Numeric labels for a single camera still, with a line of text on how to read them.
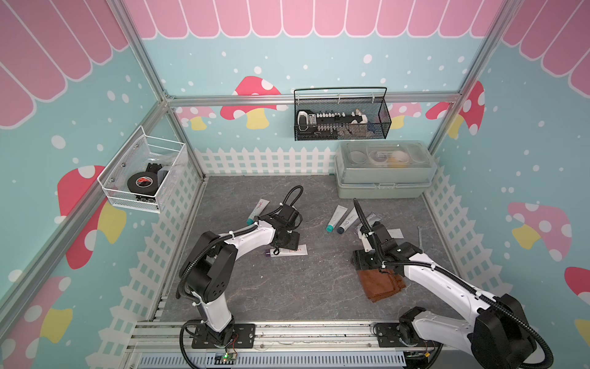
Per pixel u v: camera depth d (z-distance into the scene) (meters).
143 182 0.71
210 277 0.47
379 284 0.83
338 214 1.03
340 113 0.92
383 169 1.06
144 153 0.81
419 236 0.97
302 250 0.94
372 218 1.03
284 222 0.74
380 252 0.63
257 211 1.06
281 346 0.73
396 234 1.00
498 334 0.40
